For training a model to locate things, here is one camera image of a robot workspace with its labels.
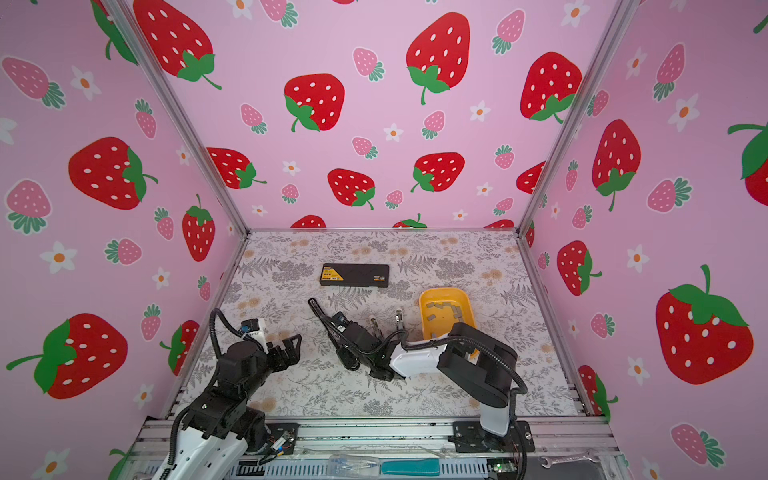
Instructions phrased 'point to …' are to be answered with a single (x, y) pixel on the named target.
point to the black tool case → (354, 275)
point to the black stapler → (344, 345)
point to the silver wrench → (589, 455)
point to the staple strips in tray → (457, 309)
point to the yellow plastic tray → (442, 309)
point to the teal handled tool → (422, 467)
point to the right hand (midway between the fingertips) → (337, 340)
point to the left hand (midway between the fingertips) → (287, 339)
